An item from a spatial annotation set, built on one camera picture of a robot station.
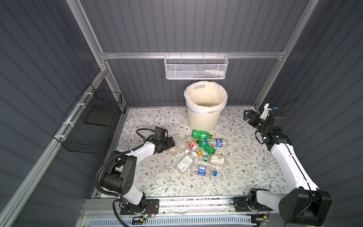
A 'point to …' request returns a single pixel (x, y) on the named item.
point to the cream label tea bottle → (217, 160)
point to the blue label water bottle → (202, 171)
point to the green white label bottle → (185, 163)
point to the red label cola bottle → (193, 145)
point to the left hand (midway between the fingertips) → (170, 144)
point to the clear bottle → (182, 143)
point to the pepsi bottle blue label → (217, 143)
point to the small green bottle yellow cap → (207, 148)
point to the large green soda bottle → (202, 135)
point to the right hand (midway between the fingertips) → (252, 115)
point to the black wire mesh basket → (87, 126)
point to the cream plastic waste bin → (205, 100)
